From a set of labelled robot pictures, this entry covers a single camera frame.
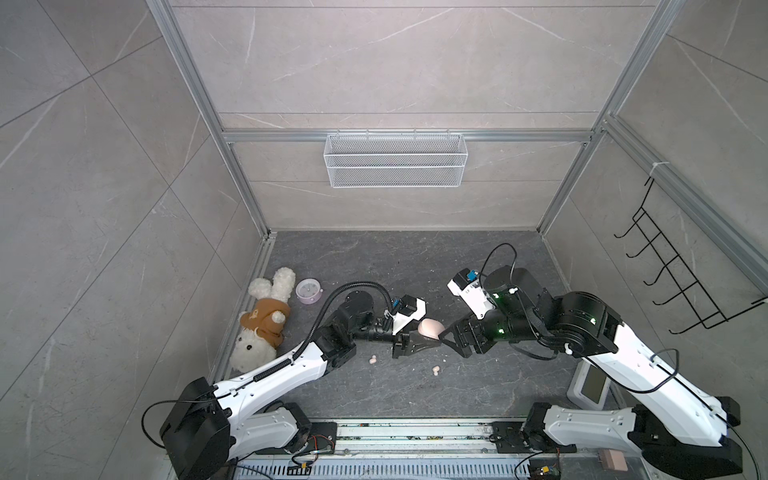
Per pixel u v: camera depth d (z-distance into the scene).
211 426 0.39
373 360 0.86
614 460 0.68
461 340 0.51
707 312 0.59
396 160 1.01
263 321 0.83
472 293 0.54
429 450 0.73
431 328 0.60
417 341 0.59
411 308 0.54
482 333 0.51
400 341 0.58
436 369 0.84
